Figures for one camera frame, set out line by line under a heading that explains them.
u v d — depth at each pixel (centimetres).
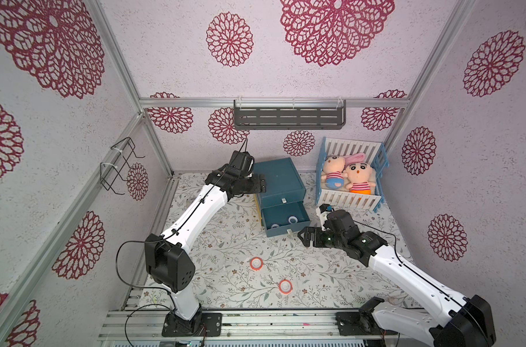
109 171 73
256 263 88
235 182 57
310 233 70
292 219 92
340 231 61
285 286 82
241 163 62
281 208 88
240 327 75
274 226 89
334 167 106
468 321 39
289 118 97
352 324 74
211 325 73
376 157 110
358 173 100
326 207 72
